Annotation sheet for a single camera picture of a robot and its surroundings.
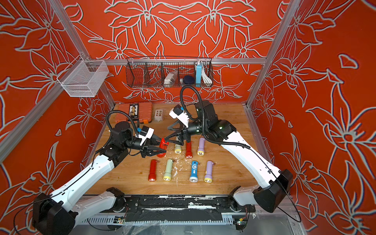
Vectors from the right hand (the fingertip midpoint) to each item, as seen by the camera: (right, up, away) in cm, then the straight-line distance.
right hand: (165, 135), depth 59 cm
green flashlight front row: (-2, -25, +21) cm, 33 cm away
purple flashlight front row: (+21, -26, +20) cm, 39 cm away
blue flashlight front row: (+13, -26, +19) cm, 35 cm away
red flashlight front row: (-11, -24, +23) cm, 35 cm away
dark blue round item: (+10, +32, +35) cm, 48 cm away
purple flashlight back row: (+18, -13, +31) cm, 38 cm away
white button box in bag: (-12, +8, +48) cm, 51 cm away
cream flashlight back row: (+3, -13, +31) cm, 34 cm away
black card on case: (-31, +12, +48) cm, 58 cm away
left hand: (-1, -6, +4) cm, 7 cm away
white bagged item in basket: (-2, +32, +33) cm, 46 cm away
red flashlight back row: (+10, -16, +29) cm, 35 cm away
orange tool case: (-23, +11, +51) cm, 58 cm away
